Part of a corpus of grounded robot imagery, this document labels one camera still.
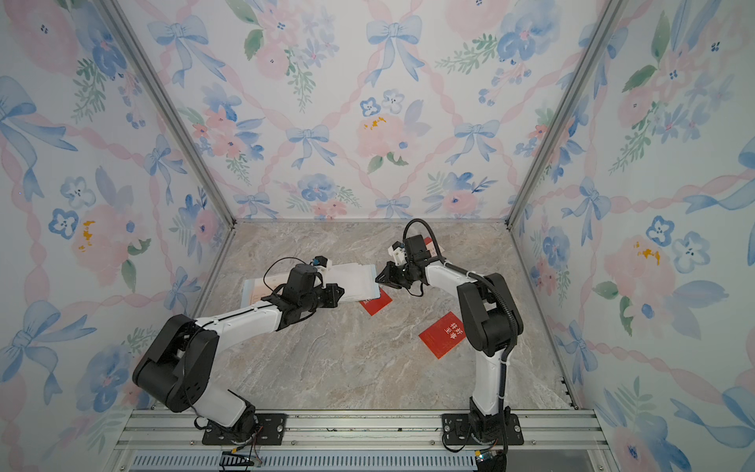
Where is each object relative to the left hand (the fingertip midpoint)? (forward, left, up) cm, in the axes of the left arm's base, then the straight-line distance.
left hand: (347, 289), depth 90 cm
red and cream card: (-1, -23, +21) cm, 31 cm away
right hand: (+6, -10, -2) cm, 12 cm away
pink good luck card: (-10, +18, +17) cm, 27 cm away
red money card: (+1, -9, -11) cm, 14 cm away
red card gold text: (-11, -30, -9) cm, 33 cm away
